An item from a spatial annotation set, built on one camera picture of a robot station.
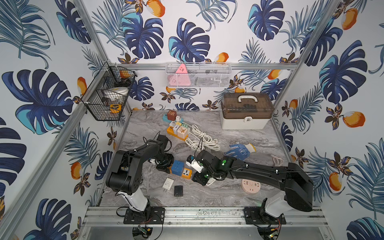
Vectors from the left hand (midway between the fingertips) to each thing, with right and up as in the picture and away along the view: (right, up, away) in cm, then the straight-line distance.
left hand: (173, 164), depth 91 cm
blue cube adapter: (+3, +1, -9) cm, 9 cm away
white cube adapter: (+13, +4, -20) cm, 24 cm away
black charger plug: (+4, -12, -9) cm, 16 cm away
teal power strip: (-9, +29, +23) cm, 38 cm away
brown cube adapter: (-3, +31, +16) cm, 35 cm away
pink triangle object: (+5, +52, 0) cm, 52 cm away
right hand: (+13, -4, -12) cm, 18 cm away
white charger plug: (-2, -9, -8) cm, 12 cm away
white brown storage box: (+45, +33, +3) cm, 56 cm away
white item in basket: (-27, +43, -9) cm, 51 cm away
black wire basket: (-43, +41, +4) cm, 59 cm away
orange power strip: (+8, -4, -5) cm, 10 cm away
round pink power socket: (+43, -10, -9) cm, 45 cm away
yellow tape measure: (-30, +33, -9) cm, 46 cm away
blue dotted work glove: (+43, +7, +7) cm, 44 cm away
